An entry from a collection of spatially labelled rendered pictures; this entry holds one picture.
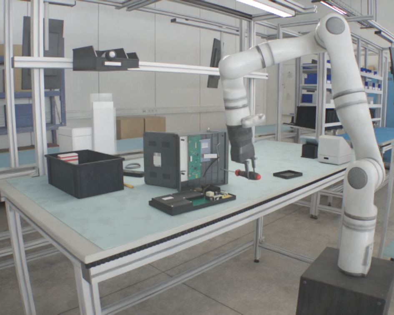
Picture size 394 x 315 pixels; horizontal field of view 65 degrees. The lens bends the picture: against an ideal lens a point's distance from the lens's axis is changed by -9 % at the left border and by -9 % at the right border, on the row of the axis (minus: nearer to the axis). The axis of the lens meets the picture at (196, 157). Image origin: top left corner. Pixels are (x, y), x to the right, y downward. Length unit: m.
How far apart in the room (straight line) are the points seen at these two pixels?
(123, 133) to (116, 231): 3.82
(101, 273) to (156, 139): 0.62
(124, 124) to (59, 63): 3.15
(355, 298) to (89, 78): 5.08
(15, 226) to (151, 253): 0.82
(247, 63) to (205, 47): 6.24
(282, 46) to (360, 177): 0.42
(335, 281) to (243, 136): 0.49
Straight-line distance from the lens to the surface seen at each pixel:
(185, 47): 6.81
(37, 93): 1.58
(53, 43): 2.89
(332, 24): 1.02
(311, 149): 1.99
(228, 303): 2.38
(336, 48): 1.00
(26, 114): 4.68
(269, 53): 0.99
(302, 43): 1.05
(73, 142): 1.51
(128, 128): 4.71
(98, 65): 1.40
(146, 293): 2.16
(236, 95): 0.99
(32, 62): 1.55
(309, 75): 3.91
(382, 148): 3.56
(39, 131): 1.58
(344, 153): 1.88
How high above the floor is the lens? 1.34
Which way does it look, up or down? 10 degrees down
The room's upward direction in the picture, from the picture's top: straight up
